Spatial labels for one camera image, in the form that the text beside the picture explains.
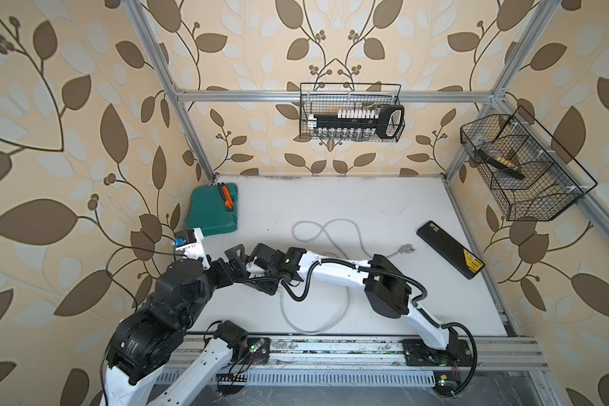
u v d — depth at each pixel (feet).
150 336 1.22
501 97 2.91
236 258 1.73
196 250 1.66
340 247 3.16
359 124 2.77
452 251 3.09
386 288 1.73
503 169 2.35
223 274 1.67
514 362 2.46
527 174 2.43
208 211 3.36
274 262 2.16
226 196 3.49
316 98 2.99
